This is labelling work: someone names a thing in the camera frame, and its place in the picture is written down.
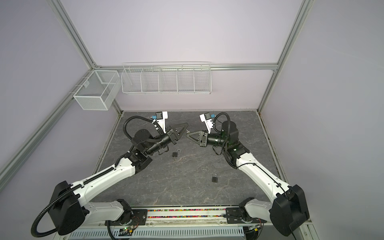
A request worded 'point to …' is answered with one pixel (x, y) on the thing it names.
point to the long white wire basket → (166, 78)
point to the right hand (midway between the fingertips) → (186, 137)
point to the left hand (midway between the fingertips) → (189, 127)
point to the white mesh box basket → (98, 90)
